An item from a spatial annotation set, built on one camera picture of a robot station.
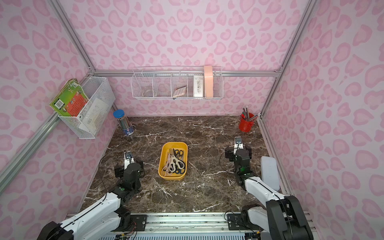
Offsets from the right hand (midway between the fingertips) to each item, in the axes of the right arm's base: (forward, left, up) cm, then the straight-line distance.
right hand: (236, 144), depth 87 cm
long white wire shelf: (+30, +29, +22) cm, 47 cm away
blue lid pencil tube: (+17, +73, -8) cm, 75 cm away
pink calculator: (+29, +34, +16) cm, 47 cm away
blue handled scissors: (-12, +34, -12) cm, 38 cm away
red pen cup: (+23, -11, -6) cm, 26 cm away
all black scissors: (0, +36, -12) cm, 38 cm away
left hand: (-11, +61, 0) cm, 62 cm away
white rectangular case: (-11, -20, -13) cm, 26 cm away
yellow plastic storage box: (-4, +44, -9) cm, 45 cm away
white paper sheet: (+5, +80, +15) cm, 81 cm away
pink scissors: (-12, +41, -9) cm, 43 cm away
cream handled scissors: (-7, +36, -9) cm, 38 cm away
